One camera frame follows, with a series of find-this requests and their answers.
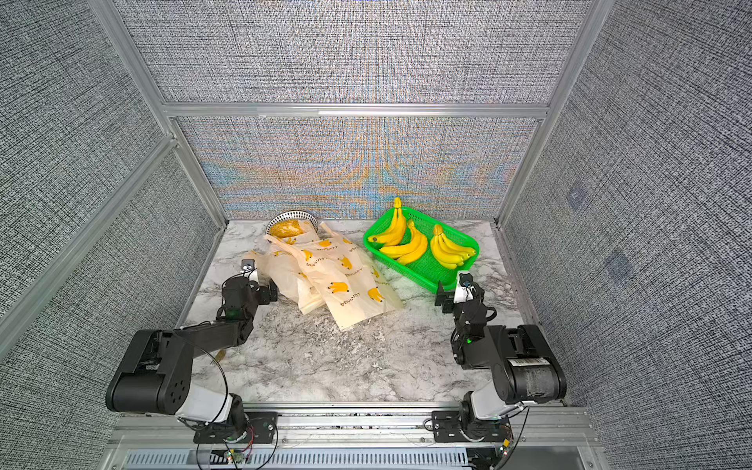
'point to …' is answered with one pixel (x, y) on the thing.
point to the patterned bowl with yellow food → (287, 224)
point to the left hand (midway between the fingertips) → (261, 275)
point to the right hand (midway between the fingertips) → (458, 273)
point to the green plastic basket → (429, 251)
